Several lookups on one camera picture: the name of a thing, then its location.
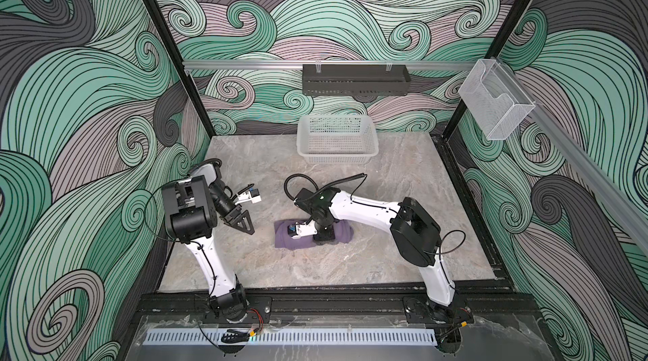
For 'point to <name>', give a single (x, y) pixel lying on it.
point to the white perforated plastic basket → (333, 139)
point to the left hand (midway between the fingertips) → (243, 230)
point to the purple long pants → (282, 239)
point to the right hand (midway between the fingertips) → (319, 236)
